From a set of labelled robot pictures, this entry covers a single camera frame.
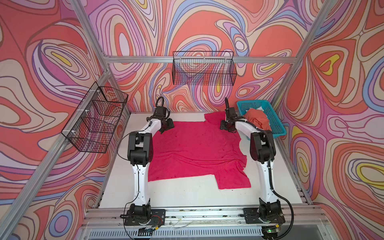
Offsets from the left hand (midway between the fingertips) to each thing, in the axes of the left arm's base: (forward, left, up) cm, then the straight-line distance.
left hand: (172, 124), depth 107 cm
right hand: (-1, -39, -4) cm, 40 cm away
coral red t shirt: (+1, -61, +4) cm, 61 cm away
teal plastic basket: (-6, -73, +2) cm, 74 cm away
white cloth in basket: (+14, -68, +1) cm, 69 cm away
